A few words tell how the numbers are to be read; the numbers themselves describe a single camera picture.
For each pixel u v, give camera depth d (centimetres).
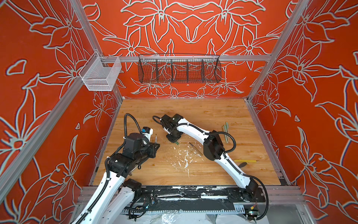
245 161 85
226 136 54
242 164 83
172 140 85
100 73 93
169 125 71
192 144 91
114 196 47
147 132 64
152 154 63
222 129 100
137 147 55
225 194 72
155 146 71
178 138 86
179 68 97
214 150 62
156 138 95
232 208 70
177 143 92
